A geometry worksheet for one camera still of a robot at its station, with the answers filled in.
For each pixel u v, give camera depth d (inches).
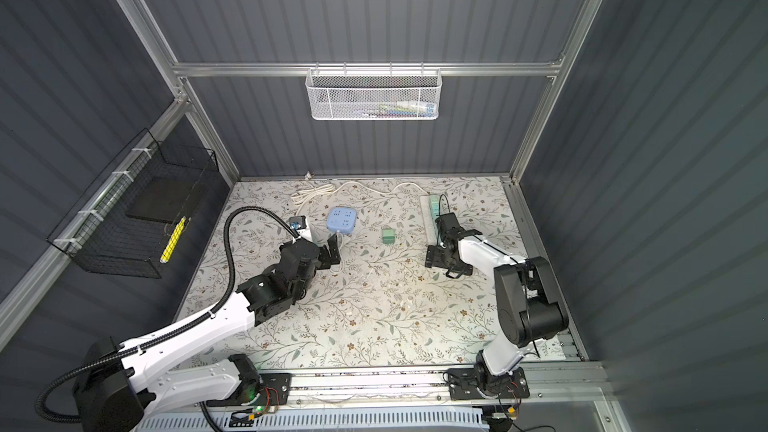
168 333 17.6
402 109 36.2
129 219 28.4
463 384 29.0
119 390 15.1
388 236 40.2
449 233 29.7
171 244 27.2
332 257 27.9
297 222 25.9
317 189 45.3
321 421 30.3
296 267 22.2
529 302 18.4
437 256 33.3
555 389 29.1
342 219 41.2
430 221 41.4
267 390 28.5
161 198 30.3
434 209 40.2
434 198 42.7
